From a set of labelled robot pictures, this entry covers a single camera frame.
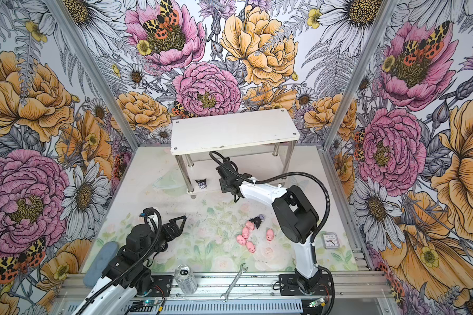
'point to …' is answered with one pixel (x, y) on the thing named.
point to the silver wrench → (242, 270)
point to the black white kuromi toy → (202, 183)
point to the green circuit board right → (320, 301)
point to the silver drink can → (186, 281)
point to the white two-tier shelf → (255, 144)
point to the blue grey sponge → (96, 267)
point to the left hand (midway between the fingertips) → (179, 226)
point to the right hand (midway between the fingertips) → (230, 186)
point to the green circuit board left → (150, 302)
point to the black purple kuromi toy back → (257, 220)
